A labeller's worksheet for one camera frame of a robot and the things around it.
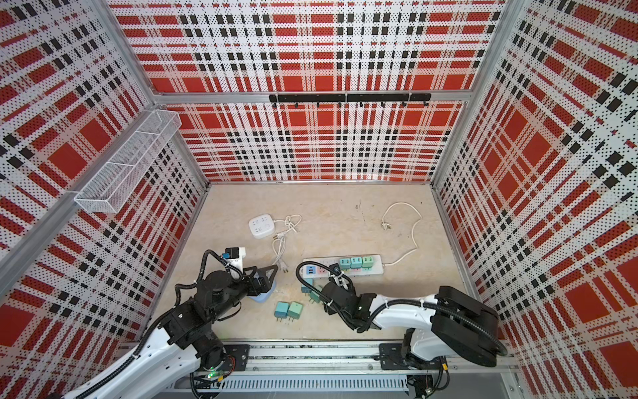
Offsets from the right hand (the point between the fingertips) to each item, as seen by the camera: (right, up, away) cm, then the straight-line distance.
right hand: (335, 291), depth 85 cm
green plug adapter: (+11, +10, +1) cm, 15 cm away
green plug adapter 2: (-7, -2, -1) cm, 8 cm away
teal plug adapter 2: (-11, 0, 0) cm, 11 cm away
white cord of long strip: (+22, +21, +19) cm, 35 cm away
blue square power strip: (-25, -2, -1) cm, 25 cm away
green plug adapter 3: (-14, -5, -3) cm, 15 cm away
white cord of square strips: (-19, +23, +19) cm, 35 cm away
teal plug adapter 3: (-18, -5, -3) cm, 19 cm away
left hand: (-20, +10, -9) cm, 24 cm away
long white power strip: (-6, +6, +4) cm, 9 cm away
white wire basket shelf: (-84, +38, +8) cm, 92 cm away
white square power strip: (-31, +21, +17) cm, 41 cm away
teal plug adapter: (+7, +10, +1) cm, 12 cm away
